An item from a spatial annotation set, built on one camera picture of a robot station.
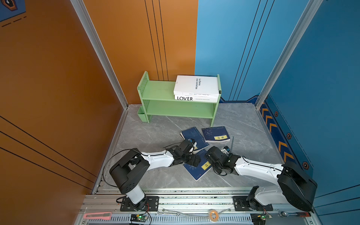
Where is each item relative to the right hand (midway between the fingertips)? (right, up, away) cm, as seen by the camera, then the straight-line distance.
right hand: (205, 160), depth 87 cm
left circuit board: (-36, -24, -16) cm, 46 cm away
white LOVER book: (+1, +38, -5) cm, 39 cm away
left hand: (-5, +1, +1) cm, 6 cm away
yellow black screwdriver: (+20, +7, +10) cm, 24 cm away
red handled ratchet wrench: (+37, -21, -18) cm, 46 cm away
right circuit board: (+25, -24, -17) cm, 39 cm away
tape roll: (+2, -24, -18) cm, 30 cm away
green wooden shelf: (-29, +38, +2) cm, 48 cm away
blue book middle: (-7, +16, +14) cm, 22 cm away
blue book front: (-1, -3, -2) cm, 4 cm away
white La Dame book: (-5, +46, -2) cm, 47 cm away
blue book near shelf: (+10, +14, +13) cm, 22 cm away
